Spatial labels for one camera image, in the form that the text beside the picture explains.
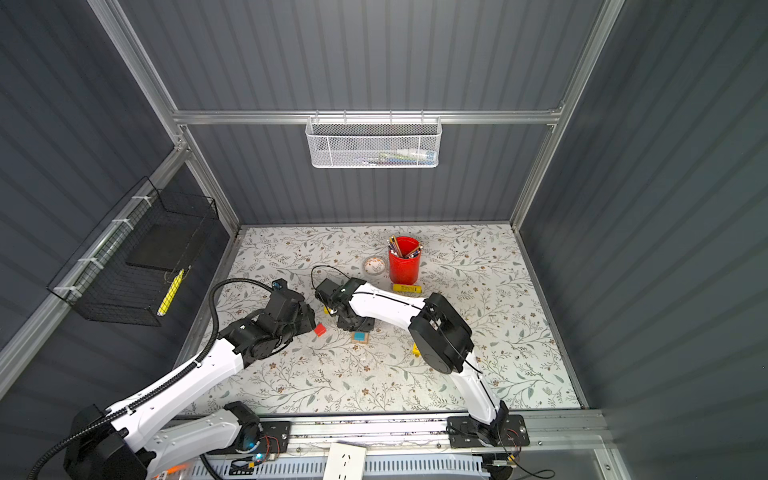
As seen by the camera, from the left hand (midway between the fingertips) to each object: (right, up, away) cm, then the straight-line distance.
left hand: (308, 314), depth 81 cm
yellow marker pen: (+28, +5, +18) cm, 33 cm away
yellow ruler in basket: (-28, +7, -13) cm, 32 cm away
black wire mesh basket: (-42, +13, -9) cm, 44 cm away
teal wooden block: (+13, -9, +10) cm, 18 cm away
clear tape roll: (+17, +12, +27) cm, 34 cm away
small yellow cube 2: (+7, +3, -9) cm, 11 cm away
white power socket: (+12, -31, -14) cm, 36 cm away
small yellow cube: (+30, -12, +5) cm, 33 cm away
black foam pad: (-34, +19, -7) cm, 40 cm away
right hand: (+13, -6, +9) cm, 17 cm away
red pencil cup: (+27, +15, +16) cm, 35 cm away
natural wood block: (+15, -9, +8) cm, 19 cm away
